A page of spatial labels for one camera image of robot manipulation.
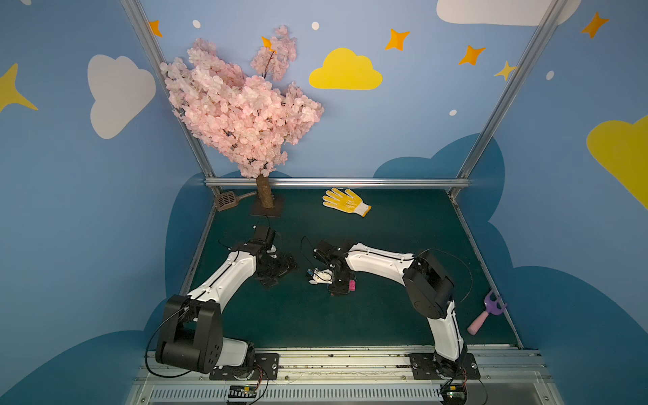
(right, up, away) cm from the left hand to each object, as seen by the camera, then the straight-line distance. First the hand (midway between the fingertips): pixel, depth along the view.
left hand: (290, 269), depth 87 cm
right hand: (+18, -6, +4) cm, 19 cm away
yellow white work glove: (+23, +26, +32) cm, 47 cm away
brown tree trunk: (-14, +30, +19) cm, 38 cm away
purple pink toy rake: (+71, -12, -1) cm, 72 cm away
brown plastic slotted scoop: (-33, +27, +28) cm, 51 cm away
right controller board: (+50, -34, -13) cm, 62 cm away
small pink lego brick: (+21, -5, -3) cm, 22 cm away
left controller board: (-13, -33, -13) cm, 38 cm away
